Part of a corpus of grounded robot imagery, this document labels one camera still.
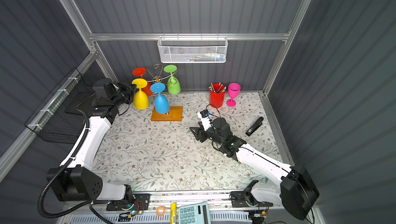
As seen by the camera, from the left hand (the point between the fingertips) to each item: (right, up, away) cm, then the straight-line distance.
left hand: (136, 82), depth 75 cm
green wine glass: (+16, +1, +15) cm, 22 cm away
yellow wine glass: (-1, -9, +8) cm, 12 cm away
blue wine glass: (+11, -10, +7) cm, 17 cm away
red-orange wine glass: (+5, -3, +3) cm, 7 cm away
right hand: (+29, -22, +2) cm, 37 cm away
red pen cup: (+43, -5, +29) cm, 52 cm away
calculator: (+29, -61, -6) cm, 68 cm away
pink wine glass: (+54, -1, +25) cm, 59 cm away
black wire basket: (-33, -18, -6) cm, 38 cm away
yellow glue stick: (+20, -61, -6) cm, 64 cm away
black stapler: (+67, -25, +22) cm, 75 cm away
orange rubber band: (+15, -61, -5) cm, 63 cm away
